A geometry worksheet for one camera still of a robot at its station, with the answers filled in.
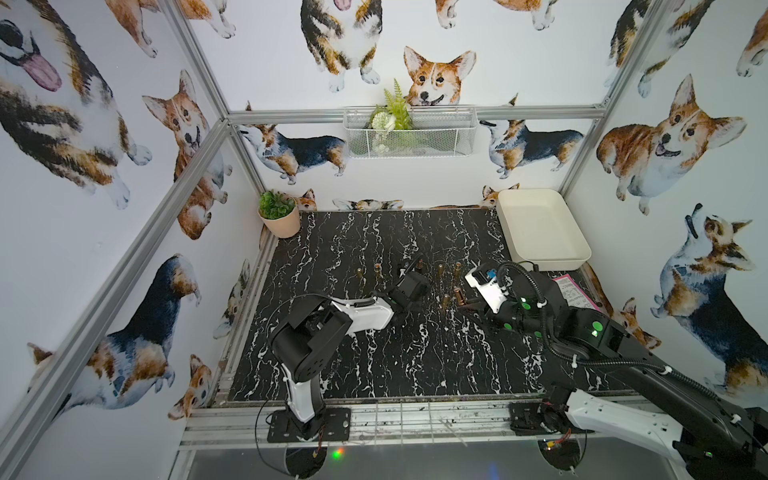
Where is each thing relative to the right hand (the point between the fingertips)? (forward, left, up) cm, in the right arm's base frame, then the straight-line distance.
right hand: (461, 306), depth 66 cm
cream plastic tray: (+43, -37, -24) cm, 62 cm away
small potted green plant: (+42, +56, -12) cm, 71 cm away
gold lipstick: (+25, +22, -23) cm, 41 cm away
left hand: (+18, +9, -22) cm, 30 cm away
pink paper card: (+18, -42, -28) cm, 53 cm away
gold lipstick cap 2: (+26, +1, -25) cm, 36 cm away
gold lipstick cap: (+25, +29, -25) cm, 45 cm away
